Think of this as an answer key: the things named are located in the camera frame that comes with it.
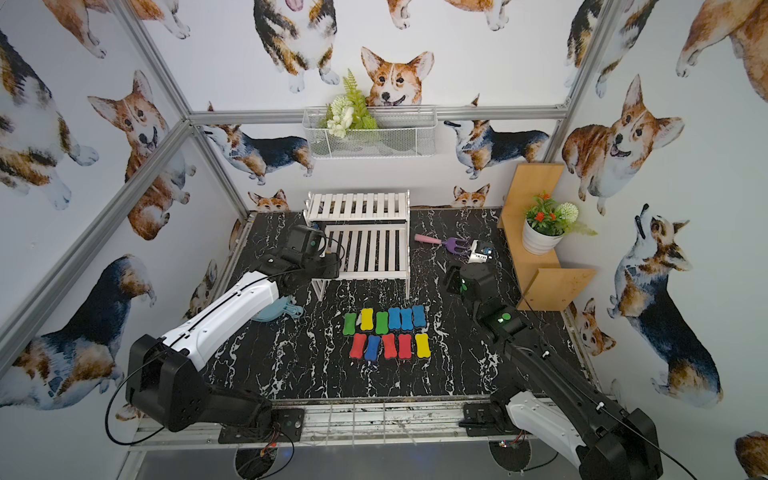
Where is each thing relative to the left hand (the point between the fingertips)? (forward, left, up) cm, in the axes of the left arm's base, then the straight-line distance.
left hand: (331, 254), depth 85 cm
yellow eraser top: (-11, -9, -19) cm, 24 cm away
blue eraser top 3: (-12, -25, -18) cm, 33 cm away
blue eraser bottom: (-21, -11, -18) cm, 30 cm away
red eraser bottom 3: (-20, -21, -18) cm, 34 cm away
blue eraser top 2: (-13, -21, -17) cm, 30 cm away
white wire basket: (+33, -21, +18) cm, 43 cm away
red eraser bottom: (-20, -7, -18) cm, 28 cm away
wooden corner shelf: (-10, -58, -2) cm, 59 cm away
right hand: (-5, -37, +5) cm, 38 cm away
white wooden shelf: (+14, -10, -6) cm, 18 cm away
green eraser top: (-14, -4, -18) cm, 23 cm away
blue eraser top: (-12, -17, -17) cm, 27 cm away
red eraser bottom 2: (-21, -16, -18) cm, 32 cm away
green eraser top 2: (-13, -14, -18) cm, 26 cm away
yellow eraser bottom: (-20, -25, -17) cm, 37 cm away
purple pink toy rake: (+18, -38, -20) cm, 46 cm away
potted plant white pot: (+9, -64, +2) cm, 65 cm away
